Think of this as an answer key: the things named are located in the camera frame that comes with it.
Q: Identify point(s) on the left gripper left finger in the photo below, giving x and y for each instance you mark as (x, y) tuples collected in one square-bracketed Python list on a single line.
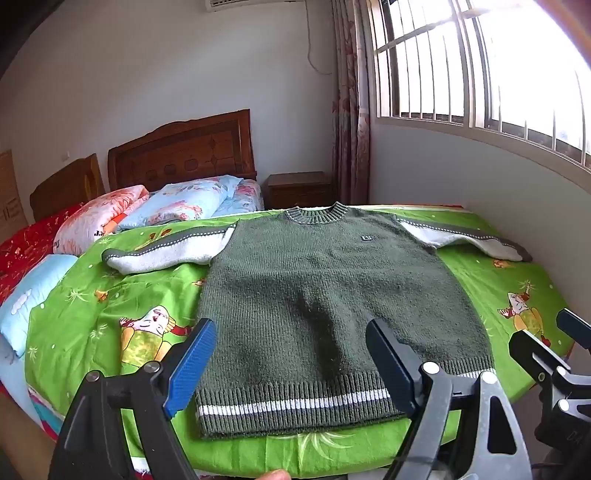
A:
[(92, 444)]

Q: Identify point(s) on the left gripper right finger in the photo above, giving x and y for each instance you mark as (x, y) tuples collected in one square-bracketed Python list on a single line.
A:
[(461, 427)]

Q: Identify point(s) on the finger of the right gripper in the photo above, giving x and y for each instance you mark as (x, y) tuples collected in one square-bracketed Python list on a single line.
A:
[(575, 327), (544, 366)]

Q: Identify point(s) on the green knit sweater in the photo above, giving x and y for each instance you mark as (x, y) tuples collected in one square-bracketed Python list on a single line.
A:
[(291, 295)]

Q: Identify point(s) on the person's fingertip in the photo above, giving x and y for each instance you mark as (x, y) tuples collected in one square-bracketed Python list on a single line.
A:
[(278, 474)]

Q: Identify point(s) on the green cartoon bed sheet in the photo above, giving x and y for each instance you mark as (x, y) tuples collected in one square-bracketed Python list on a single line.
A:
[(99, 319)]

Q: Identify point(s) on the light blue pillow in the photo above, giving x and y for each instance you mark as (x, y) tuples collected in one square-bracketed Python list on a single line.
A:
[(30, 292)]

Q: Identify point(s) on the red patterned bed sheet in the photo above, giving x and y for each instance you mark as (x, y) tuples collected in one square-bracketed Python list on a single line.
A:
[(26, 248)]

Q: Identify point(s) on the pink floral pillow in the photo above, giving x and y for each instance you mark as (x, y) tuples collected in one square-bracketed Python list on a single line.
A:
[(97, 218)]

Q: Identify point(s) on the light wooden wardrobe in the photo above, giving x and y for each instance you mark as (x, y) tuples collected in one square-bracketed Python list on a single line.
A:
[(12, 218)]

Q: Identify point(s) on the barred window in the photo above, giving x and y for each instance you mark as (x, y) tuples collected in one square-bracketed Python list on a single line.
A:
[(501, 66)]

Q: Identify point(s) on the small wooden headboard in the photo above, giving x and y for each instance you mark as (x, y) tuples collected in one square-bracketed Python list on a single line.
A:
[(78, 182)]

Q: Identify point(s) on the light blue floral quilt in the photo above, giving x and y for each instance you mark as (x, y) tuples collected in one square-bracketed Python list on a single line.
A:
[(196, 200)]

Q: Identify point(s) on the wooden nightstand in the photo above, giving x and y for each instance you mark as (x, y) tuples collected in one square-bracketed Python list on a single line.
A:
[(302, 189)]

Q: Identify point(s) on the floral pink curtain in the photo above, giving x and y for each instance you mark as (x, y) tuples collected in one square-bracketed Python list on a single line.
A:
[(351, 106)]

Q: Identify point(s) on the large wooden headboard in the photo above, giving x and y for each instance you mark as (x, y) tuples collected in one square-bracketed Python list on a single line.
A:
[(185, 150)]

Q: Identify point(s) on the white air conditioner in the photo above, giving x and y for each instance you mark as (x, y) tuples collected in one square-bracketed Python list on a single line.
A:
[(220, 5)]

